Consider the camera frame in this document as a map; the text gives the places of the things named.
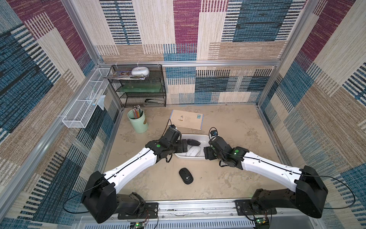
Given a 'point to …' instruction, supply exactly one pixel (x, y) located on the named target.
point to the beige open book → (187, 119)
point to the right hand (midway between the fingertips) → (209, 147)
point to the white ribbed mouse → (193, 151)
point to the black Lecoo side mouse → (192, 142)
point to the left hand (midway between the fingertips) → (181, 144)
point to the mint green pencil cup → (140, 125)
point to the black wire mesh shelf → (135, 93)
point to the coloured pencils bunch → (137, 112)
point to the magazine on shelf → (126, 75)
